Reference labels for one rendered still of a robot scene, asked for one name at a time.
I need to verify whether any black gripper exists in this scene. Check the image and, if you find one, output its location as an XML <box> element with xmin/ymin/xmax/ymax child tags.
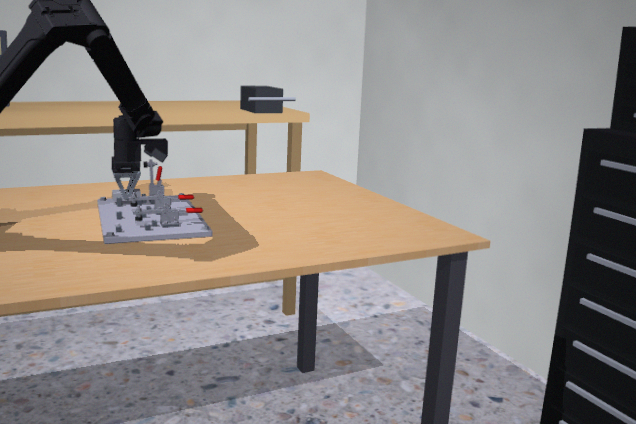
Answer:
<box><xmin>111</xmin><ymin>138</ymin><xmax>141</xmax><ymax>200</ymax></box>

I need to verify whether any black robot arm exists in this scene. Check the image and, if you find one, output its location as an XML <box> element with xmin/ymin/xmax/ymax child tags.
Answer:
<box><xmin>0</xmin><ymin>0</ymin><xmax>168</xmax><ymax>163</ymax></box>

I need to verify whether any black toggle clamp with red handle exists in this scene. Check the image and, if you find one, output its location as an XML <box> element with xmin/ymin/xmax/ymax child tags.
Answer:
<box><xmin>133</xmin><ymin>203</ymin><xmax>203</xmax><ymax>227</ymax></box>
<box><xmin>129</xmin><ymin>190</ymin><xmax>194</xmax><ymax>209</ymax></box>

